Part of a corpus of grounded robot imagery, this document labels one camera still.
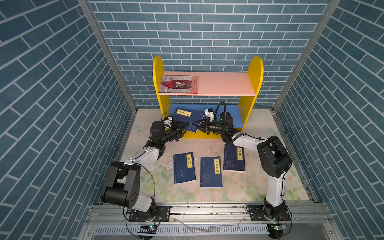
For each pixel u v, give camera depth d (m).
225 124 0.72
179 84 0.75
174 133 0.77
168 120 0.82
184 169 0.88
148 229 0.72
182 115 0.88
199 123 0.83
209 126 0.79
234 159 0.91
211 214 0.75
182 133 0.81
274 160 0.52
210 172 0.87
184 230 0.70
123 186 0.44
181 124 0.77
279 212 0.69
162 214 0.73
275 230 0.72
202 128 0.79
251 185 0.84
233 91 0.74
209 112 0.85
